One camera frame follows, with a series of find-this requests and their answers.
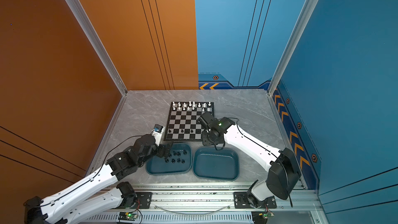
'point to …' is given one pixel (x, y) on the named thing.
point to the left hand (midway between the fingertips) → (165, 138)
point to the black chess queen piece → (185, 152)
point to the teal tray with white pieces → (210, 164)
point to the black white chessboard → (183, 124)
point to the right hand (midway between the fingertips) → (206, 141)
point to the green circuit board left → (127, 216)
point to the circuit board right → (261, 217)
